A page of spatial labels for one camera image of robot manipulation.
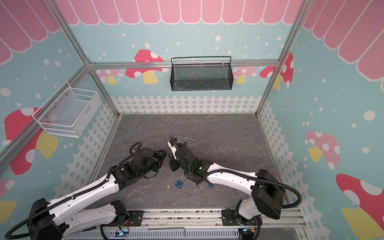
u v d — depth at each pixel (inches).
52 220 15.9
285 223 28.6
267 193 16.5
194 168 23.0
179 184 33.5
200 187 33.4
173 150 26.4
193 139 41.6
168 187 33.2
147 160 22.6
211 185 33.4
